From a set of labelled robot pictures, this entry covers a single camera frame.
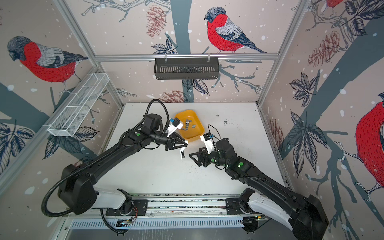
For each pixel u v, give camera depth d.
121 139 0.55
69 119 0.72
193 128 1.05
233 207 0.73
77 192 0.40
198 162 0.65
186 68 1.05
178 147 0.69
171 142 0.65
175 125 0.66
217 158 0.63
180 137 0.71
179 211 0.73
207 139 0.66
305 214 0.40
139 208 0.73
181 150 0.71
